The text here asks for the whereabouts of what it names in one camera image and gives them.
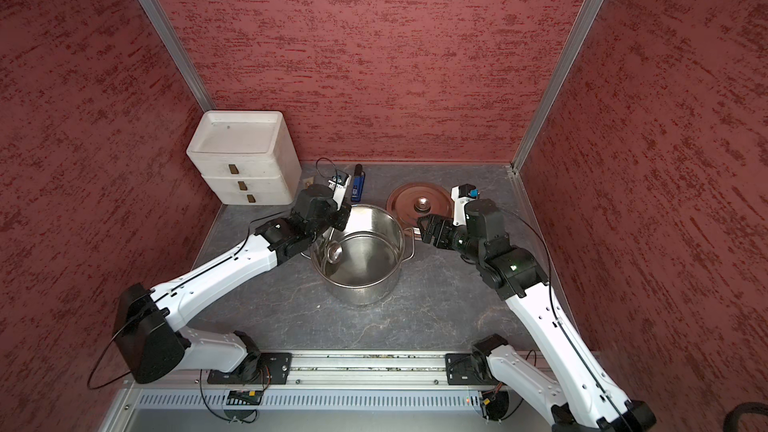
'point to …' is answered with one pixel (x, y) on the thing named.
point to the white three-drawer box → (248, 157)
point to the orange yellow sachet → (307, 182)
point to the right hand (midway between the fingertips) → (429, 229)
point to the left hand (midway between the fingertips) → (342, 203)
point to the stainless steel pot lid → (406, 202)
